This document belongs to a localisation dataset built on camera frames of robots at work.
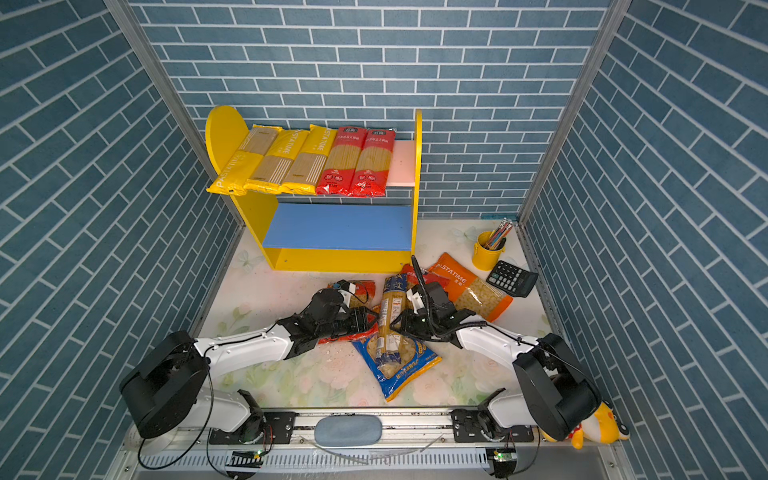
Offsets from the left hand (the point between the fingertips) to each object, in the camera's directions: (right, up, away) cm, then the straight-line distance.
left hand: (375, 319), depth 84 cm
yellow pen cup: (+36, +17, +19) cm, 44 cm away
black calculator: (+46, +9, +18) cm, 50 cm away
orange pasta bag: (+30, +6, +12) cm, 33 cm away
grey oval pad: (-6, -24, -12) cm, 27 cm away
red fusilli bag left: (-5, +5, +11) cm, 13 cm away
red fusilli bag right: (+10, +13, +14) cm, 21 cm away
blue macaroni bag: (+12, -10, -3) cm, 16 cm away
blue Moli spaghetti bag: (+4, -6, -4) cm, 9 cm away
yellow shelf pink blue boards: (-16, +24, +13) cm, 31 cm away
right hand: (+4, -1, +1) cm, 4 cm away
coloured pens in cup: (+40, +24, +15) cm, 49 cm away
